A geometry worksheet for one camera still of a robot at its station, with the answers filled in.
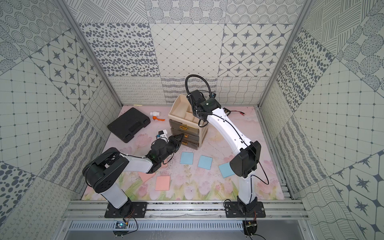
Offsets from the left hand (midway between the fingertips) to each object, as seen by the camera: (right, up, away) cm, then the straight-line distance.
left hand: (190, 137), depth 83 cm
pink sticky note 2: (-16, -26, +1) cm, 30 cm away
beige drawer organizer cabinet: (-4, +10, -2) cm, 11 cm away
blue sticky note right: (+22, -20, +6) cm, 30 cm away
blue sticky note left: (-2, -14, +10) cm, 18 cm away
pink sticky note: (-26, -22, +1) cm, 34 cm away
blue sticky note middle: (+9, -16, +8) cm, 20 cm away
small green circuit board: (-33, -41, -11) cm, 54 cm away
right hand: (+8, +13, 0) cm, 15 cm away
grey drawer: (-4, +6, 0) cm, 7 cm away
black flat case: (-48, +5, +22) cm, 53 cm away
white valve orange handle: (-28, +14, +29) cm, 42 cm away
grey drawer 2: (+2, -6, +11) cm, 13 cm away
